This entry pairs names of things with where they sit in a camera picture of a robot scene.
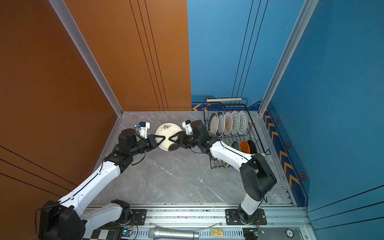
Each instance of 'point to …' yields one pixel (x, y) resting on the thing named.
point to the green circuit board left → (127, 233)
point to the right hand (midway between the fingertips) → (170, 141)
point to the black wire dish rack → (217, 105)
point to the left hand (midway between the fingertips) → (166, 137)
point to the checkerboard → (101, 234)
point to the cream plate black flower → (168, 130)
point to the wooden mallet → (250, 122)
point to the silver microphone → (155, 233)
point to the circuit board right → (250, 233)
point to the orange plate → (244, 147)
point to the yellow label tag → (217, 232)
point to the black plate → (252, 147)
